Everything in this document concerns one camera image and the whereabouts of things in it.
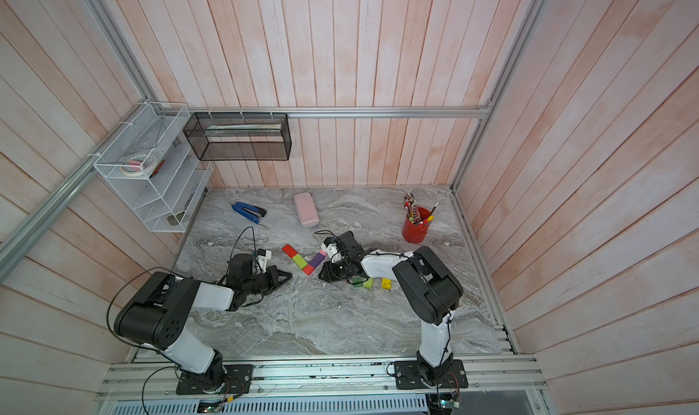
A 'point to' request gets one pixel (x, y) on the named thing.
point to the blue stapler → (248, 212)
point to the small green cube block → (358, 282)
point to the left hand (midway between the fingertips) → (292, 277)
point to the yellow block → (386, 283)
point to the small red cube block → (308, 269)
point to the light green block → (369, 283)
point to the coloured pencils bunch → (417, 216)
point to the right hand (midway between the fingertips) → (321, 275)
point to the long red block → (289, 250)
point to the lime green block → (299, 261)
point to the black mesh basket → (235, 136)
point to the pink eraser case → (307, 209)
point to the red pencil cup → (415, 228)
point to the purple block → (317, 260)
